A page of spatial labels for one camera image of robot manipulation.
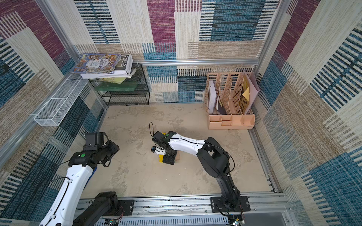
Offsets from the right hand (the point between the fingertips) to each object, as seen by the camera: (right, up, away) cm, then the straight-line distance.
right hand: (171, 155), depth 90 cm
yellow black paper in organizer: (+46, +35, 0) cm, 58 cm away
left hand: (-29, +8, -11) cm, 32 cm away
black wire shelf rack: (-28, +41, +29) cm, 58 cm away
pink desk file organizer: (+42, +37, +18) cm, 59 cm away
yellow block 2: (-2, +15, -17) cm, 23 cm away
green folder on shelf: (-32, +45, +10) cm, 56 cm away
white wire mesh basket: (-57, +26, -19) cm, 65 cm away
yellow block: (-6, -2, 0) cm, 7 cm away
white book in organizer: (+28, +39, +8) cm, 49 cm away
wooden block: (+5, +1, -9) cm, 10 cm away
